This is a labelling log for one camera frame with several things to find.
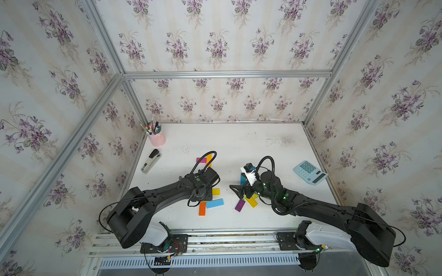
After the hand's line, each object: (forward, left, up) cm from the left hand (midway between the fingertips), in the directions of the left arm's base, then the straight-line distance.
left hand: (208, 198), depth 85 cm
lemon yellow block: (-4, -21, +13) cm, 25 cm away
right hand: (+4, -15, +12) cm, 19 cm away
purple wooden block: (-3, -16, 0) cm, 16 cm away
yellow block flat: (+3, -4, -1) cm, 5 cm away
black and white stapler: (+21, +34, +1) cm, 40 cm away
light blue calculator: (+13, -56, +2) cm, 58 cm away
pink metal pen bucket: (+34, +31, +6) cm, 46 cm away
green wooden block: (-5, -16, +14) cm, 22 cm away
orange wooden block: (-5, +3, -2) cm, 6 cm away
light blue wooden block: (-1, -3, -4) cm, 5 cm away
